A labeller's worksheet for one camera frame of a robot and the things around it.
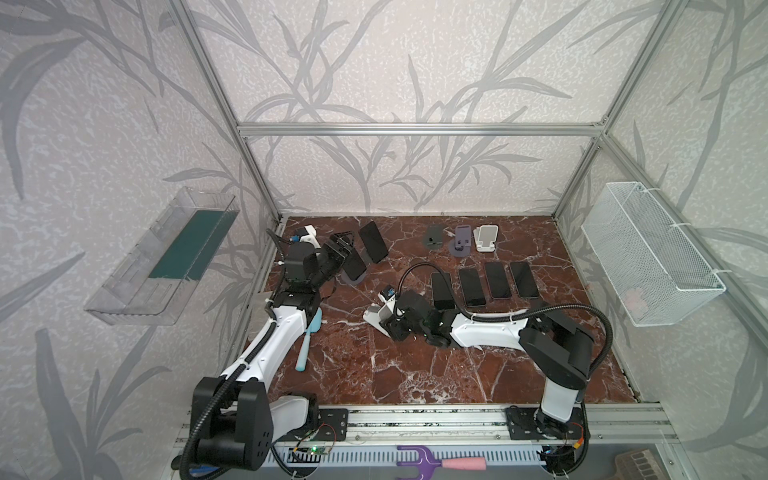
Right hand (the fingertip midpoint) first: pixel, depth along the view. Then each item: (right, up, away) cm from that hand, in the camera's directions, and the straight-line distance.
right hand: (388, 306), depth 88 cm
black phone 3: (+28, +4, +11) cm, 30 cm away
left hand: (-8, +22, -9) cm, 25 cm away
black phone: (-12, +11, +10) cm, 19 cm away
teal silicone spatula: (-23, -7, +3) cm, 25 cm away
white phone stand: (+35, +21, +20) cm, 45 cm away
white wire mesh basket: (+58, +12, -26) cm, 65 cm away
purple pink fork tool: (+10, -33, -19) cm, 39 cm away
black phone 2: (-5, +19, +13) cm, 24 cm away
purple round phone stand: (+25, +18, +19) cm, 36 cm away
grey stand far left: (-11, +6, +11) cm, 17 cm away
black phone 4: (+38, +6, +14) cm, 41 cm away
